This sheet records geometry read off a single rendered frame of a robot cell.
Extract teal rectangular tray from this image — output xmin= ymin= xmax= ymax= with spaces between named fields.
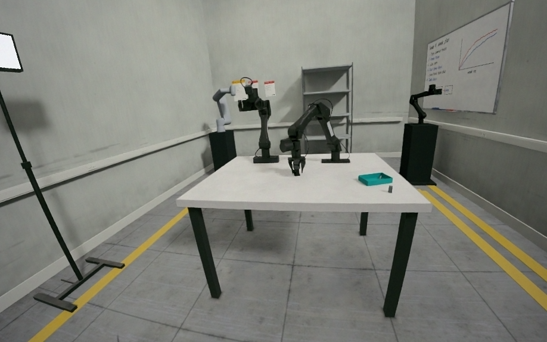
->
xmin=358 ymin=172 xmax=393 ymax=186

